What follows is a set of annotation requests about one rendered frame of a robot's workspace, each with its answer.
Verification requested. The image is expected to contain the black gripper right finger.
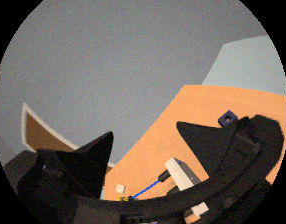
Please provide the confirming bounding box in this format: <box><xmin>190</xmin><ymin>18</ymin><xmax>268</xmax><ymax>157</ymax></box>
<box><xmin>176</xmin><ymin>116</ymin><xmax>249</xmax><ymax>177</ymax></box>

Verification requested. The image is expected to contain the cream flat rectangular block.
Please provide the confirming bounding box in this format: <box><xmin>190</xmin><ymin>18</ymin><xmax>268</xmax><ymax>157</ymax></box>
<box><xmin>115</xmin><ymin>184</ymin><xmax>126</xmax><ymax>194</ymax></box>

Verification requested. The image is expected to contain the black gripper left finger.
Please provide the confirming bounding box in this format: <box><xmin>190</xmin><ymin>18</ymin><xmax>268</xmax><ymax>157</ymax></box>
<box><xmin>35</xmin><ymin>132</ymin><xmax>114</xmax><ymax>200</ymax></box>

